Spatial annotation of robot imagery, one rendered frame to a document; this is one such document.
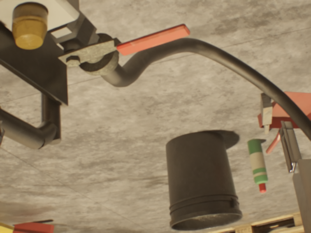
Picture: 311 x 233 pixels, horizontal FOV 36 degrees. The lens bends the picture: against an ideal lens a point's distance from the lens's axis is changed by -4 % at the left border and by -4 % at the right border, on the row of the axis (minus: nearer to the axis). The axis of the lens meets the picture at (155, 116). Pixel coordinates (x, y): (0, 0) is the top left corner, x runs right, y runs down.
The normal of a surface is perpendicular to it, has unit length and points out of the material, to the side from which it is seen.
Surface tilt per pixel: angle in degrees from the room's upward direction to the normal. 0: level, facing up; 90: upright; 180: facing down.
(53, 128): 99
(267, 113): 0
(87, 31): 60
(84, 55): 0
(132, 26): 0
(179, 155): 93
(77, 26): 72
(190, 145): 93
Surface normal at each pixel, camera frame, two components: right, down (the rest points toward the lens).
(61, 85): 0.92, -0.25
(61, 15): 0.11, 0.91
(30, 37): 0.18, 0.75
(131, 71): 0.80, -0.49
